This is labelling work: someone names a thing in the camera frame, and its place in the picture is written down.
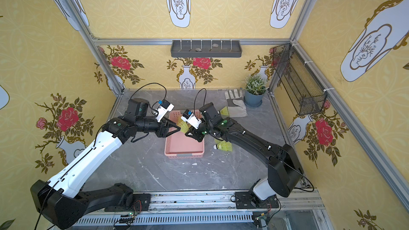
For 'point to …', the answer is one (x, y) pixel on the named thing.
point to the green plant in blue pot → (255, 89)
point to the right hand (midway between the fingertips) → (187, 134)
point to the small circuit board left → (127, 218)
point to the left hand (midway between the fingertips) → (179, 127)
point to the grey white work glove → (235, 105)
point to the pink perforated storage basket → (179, 145)
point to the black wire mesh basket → (307, 96)
